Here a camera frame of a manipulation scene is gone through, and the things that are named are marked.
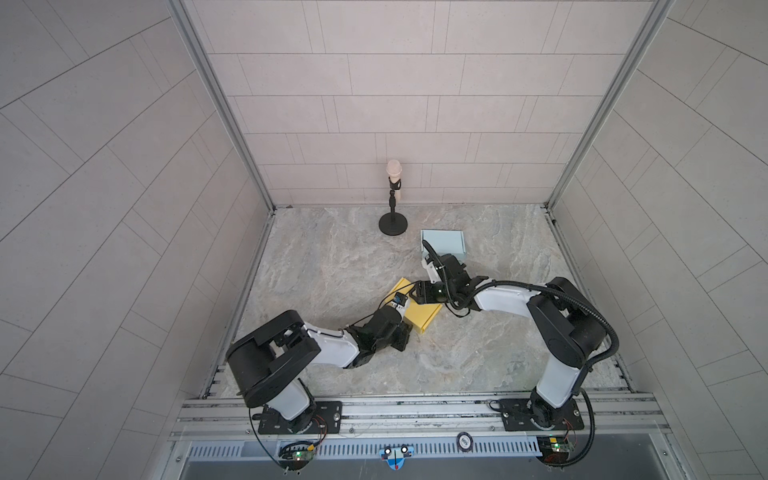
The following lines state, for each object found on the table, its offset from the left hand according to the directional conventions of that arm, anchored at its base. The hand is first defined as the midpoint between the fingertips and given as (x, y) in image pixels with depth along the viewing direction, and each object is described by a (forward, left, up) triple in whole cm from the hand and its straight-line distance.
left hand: (416, 324), depth 88 cm
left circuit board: (-31, +28, +4) cm, 41 cm away
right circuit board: (-30, -31, +2) cm, 43 cm away
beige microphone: (+38, +7, +26) cm, 47 cm away
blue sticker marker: (-31, +5, +3) cm, 32 cm away
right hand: (+8, +1, +2) cm, 8 cm away
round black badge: (-29, -10, +2) cm, 30 cm away
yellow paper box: (+1, 0, +5) cm, 5 cm away
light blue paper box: (+30, -12, +1) cm, 32 cm away
